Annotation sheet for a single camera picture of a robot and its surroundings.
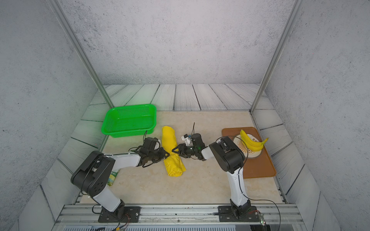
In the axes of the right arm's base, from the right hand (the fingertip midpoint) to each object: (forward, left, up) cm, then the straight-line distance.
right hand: (173, 153), depth 92 cm
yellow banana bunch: (+5, -49, +1) cm, 49 cm away
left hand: (-1, +1, -1) cm, 2 cm away
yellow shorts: (-8, -1, +2) cm, 9 cm away
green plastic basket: (+32, +39, -4) cm, 51 cm away
